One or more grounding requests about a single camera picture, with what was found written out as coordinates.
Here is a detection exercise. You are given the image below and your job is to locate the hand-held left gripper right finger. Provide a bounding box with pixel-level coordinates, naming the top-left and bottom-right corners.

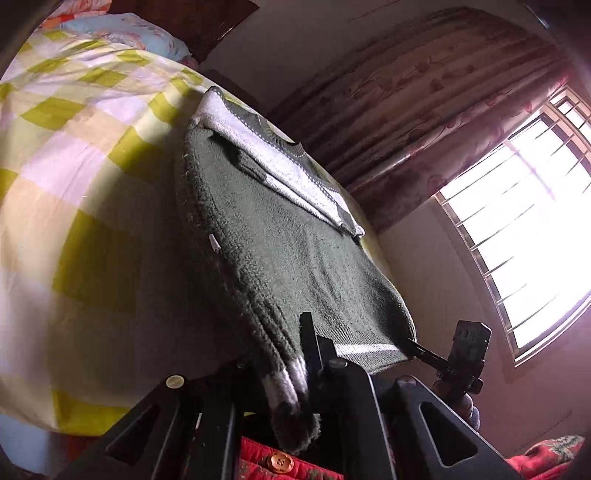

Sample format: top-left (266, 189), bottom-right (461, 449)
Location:
top-left (299, 312), bottom-right (520, 480)

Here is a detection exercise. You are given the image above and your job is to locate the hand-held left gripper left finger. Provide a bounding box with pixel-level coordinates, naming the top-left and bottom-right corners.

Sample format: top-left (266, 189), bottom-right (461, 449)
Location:
top-left (55, 360), bottom-right (269, 480)

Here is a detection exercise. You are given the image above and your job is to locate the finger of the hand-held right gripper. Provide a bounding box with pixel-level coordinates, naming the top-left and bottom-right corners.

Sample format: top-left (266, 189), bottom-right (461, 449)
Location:
top-left (405, 338), bottom-right (452, 371)

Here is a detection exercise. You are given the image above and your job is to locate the green knitted sweater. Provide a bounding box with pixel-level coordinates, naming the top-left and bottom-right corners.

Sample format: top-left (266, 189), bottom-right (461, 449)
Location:
top-left (174, 85), bottom-right (417, 455)

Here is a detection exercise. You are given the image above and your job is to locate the person's right hand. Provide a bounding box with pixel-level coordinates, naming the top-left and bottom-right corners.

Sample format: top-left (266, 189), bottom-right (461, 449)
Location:
top-left (450, 392), bottom-right (482, 429)

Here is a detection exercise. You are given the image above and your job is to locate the red floral jacket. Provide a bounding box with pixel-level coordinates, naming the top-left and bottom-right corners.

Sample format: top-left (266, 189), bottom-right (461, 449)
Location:
top-left (238, 435), bottom-right (585, 480)

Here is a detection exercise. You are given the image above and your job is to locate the barred window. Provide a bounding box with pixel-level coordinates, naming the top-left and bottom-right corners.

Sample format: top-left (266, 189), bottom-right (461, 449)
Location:
top-left (433, 84), bottom-right (591, 368)

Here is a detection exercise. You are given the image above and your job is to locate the pink floral curtain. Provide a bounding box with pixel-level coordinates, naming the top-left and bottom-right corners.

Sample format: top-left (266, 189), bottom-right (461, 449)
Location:
top-left (268, 7), bottom-right (574, 234)

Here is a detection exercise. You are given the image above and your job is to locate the yellow checkered bed sheet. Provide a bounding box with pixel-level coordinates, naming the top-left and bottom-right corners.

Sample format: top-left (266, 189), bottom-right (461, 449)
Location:
top-left (0, 28), bottom-right (384, 437)

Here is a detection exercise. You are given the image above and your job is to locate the large wooden headboard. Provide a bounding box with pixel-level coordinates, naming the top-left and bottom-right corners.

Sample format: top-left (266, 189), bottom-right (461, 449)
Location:
top-left (108, 0), bottom-right (259, 63)

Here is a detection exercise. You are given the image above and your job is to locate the blue floral pillow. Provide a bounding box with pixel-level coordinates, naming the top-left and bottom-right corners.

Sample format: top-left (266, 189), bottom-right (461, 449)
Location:
top-left (60, 11), bottom-right (194, 66)

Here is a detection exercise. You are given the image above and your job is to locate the pink floral pillow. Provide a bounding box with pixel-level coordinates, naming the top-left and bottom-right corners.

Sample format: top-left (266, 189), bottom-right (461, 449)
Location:
top-left (44, 0), bottom-right (114, 24)

